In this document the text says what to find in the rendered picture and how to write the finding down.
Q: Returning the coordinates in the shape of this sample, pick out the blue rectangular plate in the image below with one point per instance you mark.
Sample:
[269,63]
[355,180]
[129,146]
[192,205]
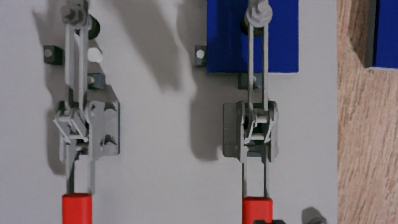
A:
[227,46]

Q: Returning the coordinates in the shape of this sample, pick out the grey fixture plate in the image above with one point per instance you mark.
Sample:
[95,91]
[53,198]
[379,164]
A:
[171,168]

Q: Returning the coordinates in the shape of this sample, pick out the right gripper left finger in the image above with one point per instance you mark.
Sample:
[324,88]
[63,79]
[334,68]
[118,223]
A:
[260,221]

